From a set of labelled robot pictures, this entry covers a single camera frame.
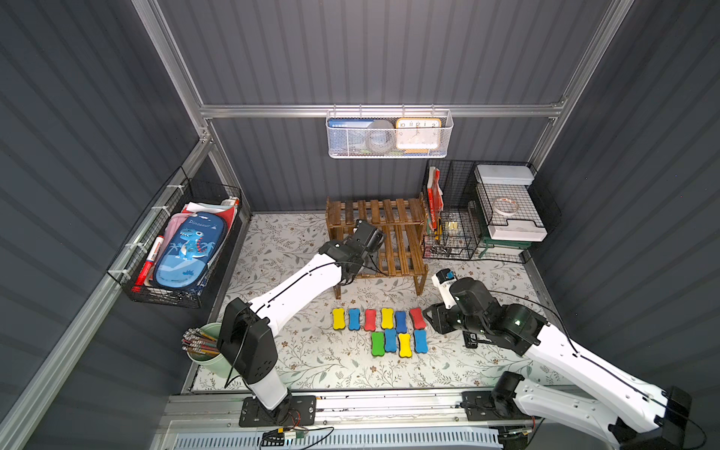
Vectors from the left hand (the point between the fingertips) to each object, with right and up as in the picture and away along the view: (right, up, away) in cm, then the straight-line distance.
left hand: (367, 260), depth 82 cm
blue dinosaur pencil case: (-42, +4, -18) cm, 45 cm away
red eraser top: (+1, -20, +7) cm, 21 cm away
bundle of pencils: (-42, -19, -14) cm, 49 cm away
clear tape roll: (+47, +17, +12) cm, 52 cm away
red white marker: (-51, 0, -18) cm, 54 cm away
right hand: (+17, -13, -9) cm, 23 cm away
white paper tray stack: (+48, +28, +20) cm, 58 cm away
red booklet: (+28, +24, +32) cm, 49 cm away
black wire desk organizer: (+39, +9, +32) cm, 51 cm away
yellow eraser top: (+6, -19, +7) cm, 21 cm away
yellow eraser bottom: (+11, -26, +2) cm, 29 cm away
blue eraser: (+16, -25, +2) cm, 30 cm away
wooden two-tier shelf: (+11, +11, 0) cm, 16 cm away
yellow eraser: (-9, -20, +7) cm, 22 cm away
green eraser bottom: (+3, -27, +2) cm, 27 cm away
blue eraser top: (-4, -21, +7) cm, 22 cm away
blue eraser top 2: (+11, -20, +6) cm, 24 cm away
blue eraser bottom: (+7, -24, +3) cm, 25 cm away
